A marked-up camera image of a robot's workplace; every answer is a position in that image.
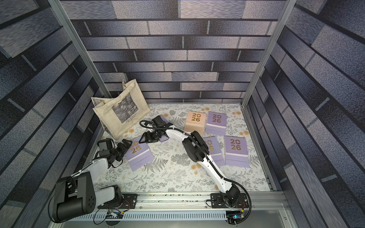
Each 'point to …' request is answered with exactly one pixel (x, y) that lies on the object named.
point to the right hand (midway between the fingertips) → (142, 142)
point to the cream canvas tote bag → (119, 113)
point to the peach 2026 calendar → (195, 121)
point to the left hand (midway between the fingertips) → (129, 144)
